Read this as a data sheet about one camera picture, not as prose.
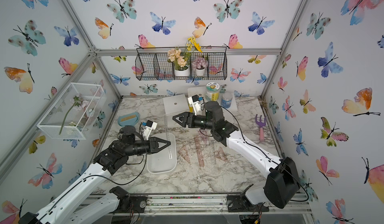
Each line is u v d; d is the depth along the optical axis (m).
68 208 0.42
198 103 0.66
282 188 0.40
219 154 0.91
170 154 0.91
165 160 0.88
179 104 0.96
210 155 0.91
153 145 0.61
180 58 0.81
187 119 0.62
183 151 0.92
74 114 0.74
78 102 0.74
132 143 0.58
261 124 1.04
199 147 0.94
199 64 0.89
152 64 0.99
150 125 0.67
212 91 0.82
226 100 0.89
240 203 0.72
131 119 1.06
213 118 0.58
